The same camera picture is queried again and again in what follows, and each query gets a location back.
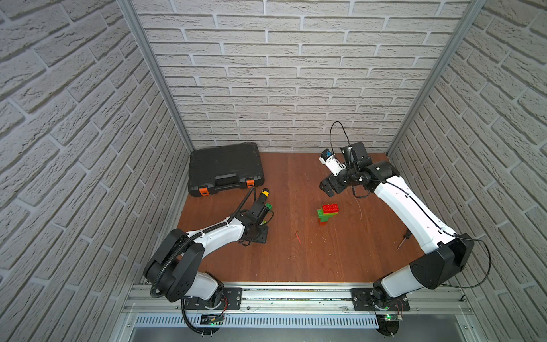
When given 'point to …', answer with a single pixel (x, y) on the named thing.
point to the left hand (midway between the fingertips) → (263, 232)
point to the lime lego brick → (330, 214)
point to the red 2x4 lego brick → (330, 208)
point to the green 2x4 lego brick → (323, 218)
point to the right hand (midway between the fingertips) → (335, 177)
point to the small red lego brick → (323, 223)
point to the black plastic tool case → (229, 167)
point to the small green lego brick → (269, 206)
